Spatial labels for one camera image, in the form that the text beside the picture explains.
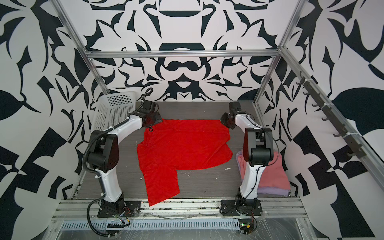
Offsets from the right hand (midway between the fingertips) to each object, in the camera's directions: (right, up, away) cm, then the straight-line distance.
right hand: (223, 119), depth 100 cm
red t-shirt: (-28, -16, -1) cm, 33 cm away
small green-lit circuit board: (+5, -50, -29) cm, 58 cm away
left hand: (-43, +2, -3) cm, 43 cm away
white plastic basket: (-82, +7, +15) cm, 84 cm away
